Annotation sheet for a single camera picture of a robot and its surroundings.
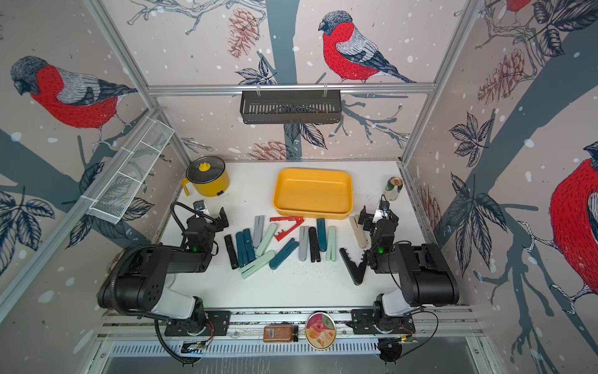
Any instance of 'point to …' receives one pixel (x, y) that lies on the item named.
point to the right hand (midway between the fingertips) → (378, 206)
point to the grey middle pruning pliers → (303, 243)
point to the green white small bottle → (393, 187)
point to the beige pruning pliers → (359, 231)
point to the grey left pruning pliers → (258, 230)
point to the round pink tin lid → (320, 330)
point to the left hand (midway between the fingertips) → (214, 205)
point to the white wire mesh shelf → (115, 198)
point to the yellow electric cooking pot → (208, 176)
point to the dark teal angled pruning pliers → (283, 254)
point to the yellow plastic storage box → (319, 193)
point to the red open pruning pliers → (292, 227)
